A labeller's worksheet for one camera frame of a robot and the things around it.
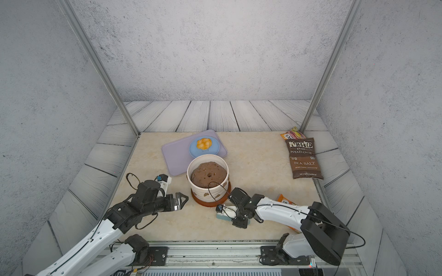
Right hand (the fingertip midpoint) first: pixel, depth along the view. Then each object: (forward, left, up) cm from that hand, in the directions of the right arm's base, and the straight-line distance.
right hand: (236, 217), depth 83 cm
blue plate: (+41, +25, 0) cm, 48 cm away
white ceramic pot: (+6, +13, +12) cm, 18 cm away
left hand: (+3, +23, +14) cm, 27 cm away
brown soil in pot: (+17, +14, +10) cm, 24 cm away
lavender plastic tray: (+40, +37, -1) cm, 55 cm away
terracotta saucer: (+6, +12, +1) cm, 13 cm away
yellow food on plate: (+45, +20, +3) cm, 49 cm away
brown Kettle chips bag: (+36, -41, 0) cm, 54 cm away
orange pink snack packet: (+54, -40, +1) cm, 67 cm away
